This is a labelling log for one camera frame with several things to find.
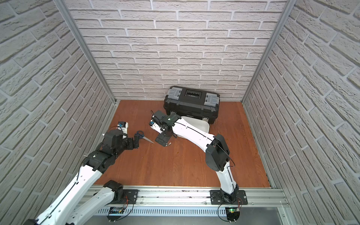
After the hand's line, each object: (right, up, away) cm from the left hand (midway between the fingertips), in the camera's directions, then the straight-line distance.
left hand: (133, 133), depth 76 cm
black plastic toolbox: (+32, +19, +18) cm, 41 cm away
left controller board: (-8, -40, -4) cm, 41 cm away
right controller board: (+54, -41, -6) cm, 68 cm away
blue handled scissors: (-3, -4, +23) cm, 23 cm away
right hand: (+19, -2, +8) cm, 21 cm away
